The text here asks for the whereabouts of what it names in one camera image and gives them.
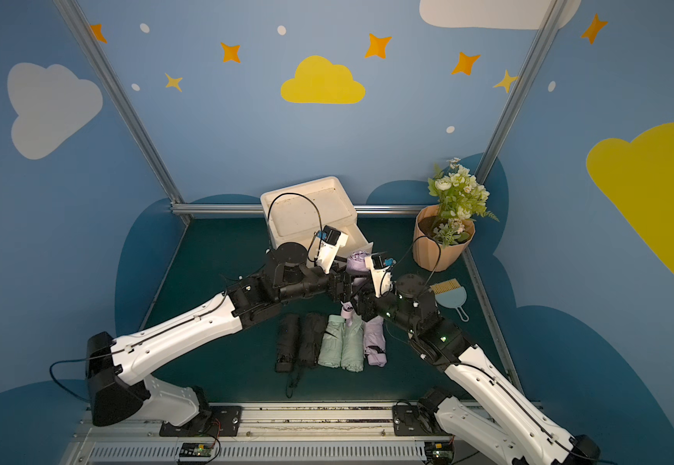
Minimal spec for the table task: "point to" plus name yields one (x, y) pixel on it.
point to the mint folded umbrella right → (352, 344)
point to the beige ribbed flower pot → (428, 252)
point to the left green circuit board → (197, 449)
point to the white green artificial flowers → (461, 202)
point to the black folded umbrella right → (312, 334)
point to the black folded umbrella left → (288, 341)
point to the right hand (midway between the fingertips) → (355, 282)
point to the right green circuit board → (439, 452)
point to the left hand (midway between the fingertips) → (363, 265)
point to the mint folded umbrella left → (330, 350)
